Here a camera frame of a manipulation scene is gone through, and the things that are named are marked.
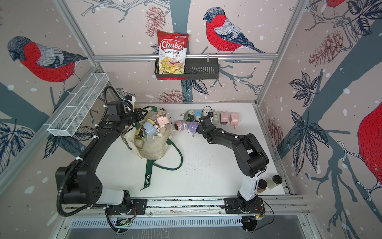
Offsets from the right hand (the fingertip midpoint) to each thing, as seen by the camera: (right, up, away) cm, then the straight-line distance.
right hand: (203, 125), depth 98 cm
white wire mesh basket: (-68, +4, -27) cm, 73 cm away
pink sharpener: (+15, +5, +5) cm, 17 cm away
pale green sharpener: (+9, +5, +5) cm, 12 cm away
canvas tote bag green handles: (-35, -15, -1) cm, 38 cm away
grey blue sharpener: (-35, -1, -6) cm, 35 cm away
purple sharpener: (-8, -1, +1) cm, 8 cm away
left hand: (-31, +11, -16) cm, 37 cm away
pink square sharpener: (+22, +4, +5) cm, 23 cm away
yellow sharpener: (+2, +10, +8) cm, 13 cm away
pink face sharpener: (-16, 0, +1) cm, 16 cm away
